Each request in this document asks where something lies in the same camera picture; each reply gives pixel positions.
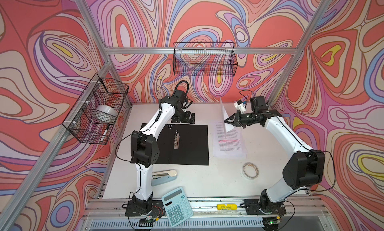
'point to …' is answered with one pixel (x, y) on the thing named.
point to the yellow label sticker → (227, 206)
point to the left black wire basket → (94, 114)
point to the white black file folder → (182, 144)
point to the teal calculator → (177, 206)
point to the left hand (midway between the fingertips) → (189, 120)
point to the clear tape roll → (257, 170)
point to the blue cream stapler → (161, 177)
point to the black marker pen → (104, 134)
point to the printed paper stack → (229, 144)
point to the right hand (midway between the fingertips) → (226, 124)
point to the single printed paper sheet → (227, 127)
